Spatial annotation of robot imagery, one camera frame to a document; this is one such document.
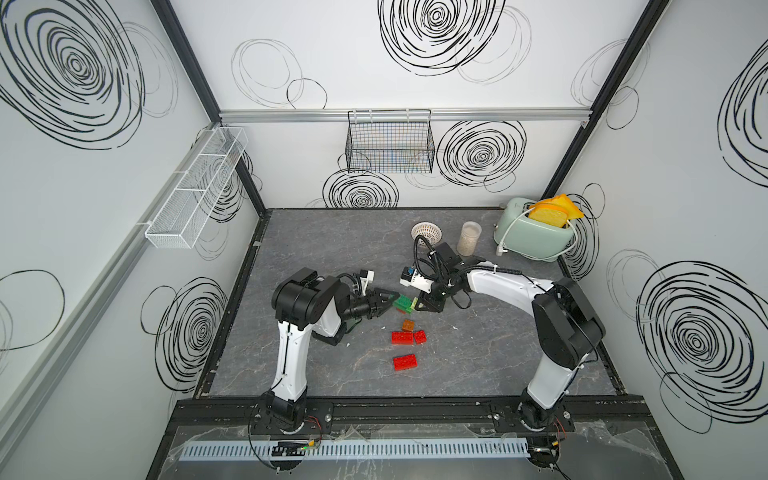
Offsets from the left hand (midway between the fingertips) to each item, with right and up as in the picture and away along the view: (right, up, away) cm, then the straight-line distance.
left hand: (396, 302), depth 89 cm
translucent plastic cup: (+25, +20, +11) cm, 34 cm away
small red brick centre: (+7, -10, -3) cm, 12 cm away
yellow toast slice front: (+47, +27, +2) cm, 55 cm away
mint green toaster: (+40, +21, +7) cm, 45 cm away
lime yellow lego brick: (+5, 0, -3) cm, 6 cm away
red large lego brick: (+2, -14, -9) cm, 17 cm away
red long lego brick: (+2, -9, -4) cm, 11 cm away
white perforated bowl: (+12, +23, +19) cm, 32 cm away
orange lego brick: (+4, -7, 0) cm, 8 cm away
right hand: (+7, 0, 0) cm, 7 cm away
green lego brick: (+2, 0, -1) cm, 3 cm away
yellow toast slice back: (+53, +30, +3) cm, 61 cm away
